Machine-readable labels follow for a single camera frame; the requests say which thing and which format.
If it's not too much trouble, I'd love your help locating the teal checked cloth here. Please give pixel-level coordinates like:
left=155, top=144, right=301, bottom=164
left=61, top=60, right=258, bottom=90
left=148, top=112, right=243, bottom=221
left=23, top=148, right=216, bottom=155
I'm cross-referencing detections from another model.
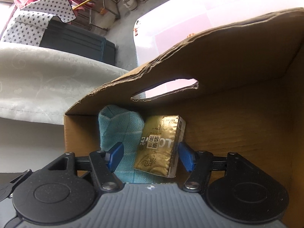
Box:
left=98, top=105, right=161, bottom=184

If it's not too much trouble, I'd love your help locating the star patterned cloth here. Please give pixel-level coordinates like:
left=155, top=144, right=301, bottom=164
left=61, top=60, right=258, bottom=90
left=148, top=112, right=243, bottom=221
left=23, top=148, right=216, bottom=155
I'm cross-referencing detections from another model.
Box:
left=1, top=0, right=76, bottom=46

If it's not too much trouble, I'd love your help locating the white sofa cover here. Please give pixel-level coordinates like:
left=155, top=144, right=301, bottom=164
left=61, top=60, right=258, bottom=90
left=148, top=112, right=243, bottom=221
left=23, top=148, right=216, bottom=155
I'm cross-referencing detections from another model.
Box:
left=1, top=42, right=127, bottom=125

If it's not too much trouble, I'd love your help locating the dark suitcase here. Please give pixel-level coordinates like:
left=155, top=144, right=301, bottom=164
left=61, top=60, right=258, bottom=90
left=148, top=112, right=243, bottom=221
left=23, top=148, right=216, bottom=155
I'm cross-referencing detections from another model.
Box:
left=40, top=20, right=115, bottom=65

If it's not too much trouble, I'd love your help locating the gold tissue pack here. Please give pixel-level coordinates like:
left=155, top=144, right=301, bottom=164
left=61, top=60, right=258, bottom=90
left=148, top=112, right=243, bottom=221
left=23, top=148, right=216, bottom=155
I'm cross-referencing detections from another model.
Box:
left=134, top=115, right=186, bottom=179

